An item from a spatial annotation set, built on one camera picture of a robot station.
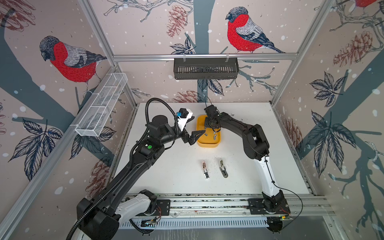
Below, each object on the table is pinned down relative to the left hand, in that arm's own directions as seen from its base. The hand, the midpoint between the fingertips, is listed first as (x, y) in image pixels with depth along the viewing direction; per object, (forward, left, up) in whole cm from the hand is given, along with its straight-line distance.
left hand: (198, 124), depth 65 cm
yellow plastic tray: (+14, -9, -34) cm, 38 cm away
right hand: (+24, -8, -33) cm, 42 cm away
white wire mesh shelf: (+35, +52, -4) cm, 63 cm away
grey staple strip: (+14, -12, -35) cm, 39 cm away
